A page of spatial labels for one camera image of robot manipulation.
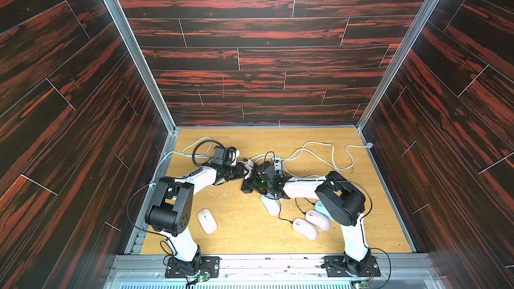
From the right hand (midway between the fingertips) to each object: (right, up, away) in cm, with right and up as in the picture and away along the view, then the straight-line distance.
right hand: (249, 179), depth 96 cm
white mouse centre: (+11, -10, -9) cm, 17 cm away
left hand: (0, +4, -3) cm, 5 cm away
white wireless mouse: (-18, -16, -12) cm, 26 cm away
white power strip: (+14, +8, -1) cm, 16 cm away
